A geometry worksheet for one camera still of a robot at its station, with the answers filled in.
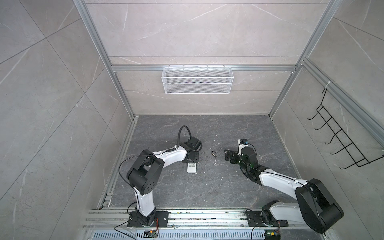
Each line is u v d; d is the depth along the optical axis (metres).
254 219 0.73
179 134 0.73
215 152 0.98
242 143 0.78
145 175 0.48
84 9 0.69
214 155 0.98
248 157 0.66
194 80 1.01
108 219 0.76
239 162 0.76
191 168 0.89
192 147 0.74
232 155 0.78
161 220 0.73
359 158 0.60
